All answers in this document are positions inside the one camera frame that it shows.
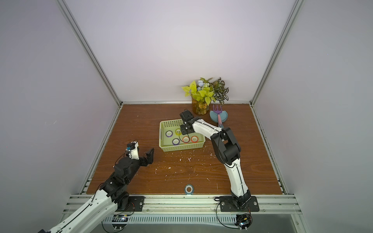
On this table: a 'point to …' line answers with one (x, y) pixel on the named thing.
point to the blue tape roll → (189, 189)
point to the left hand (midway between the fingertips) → (148, 148)
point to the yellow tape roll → (178, 131)
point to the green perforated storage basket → (171, 139)
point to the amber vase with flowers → (205, 91)
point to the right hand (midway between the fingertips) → (186, 126)
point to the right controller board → (243, 221)
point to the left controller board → (119, 221)
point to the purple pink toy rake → (219, 119)
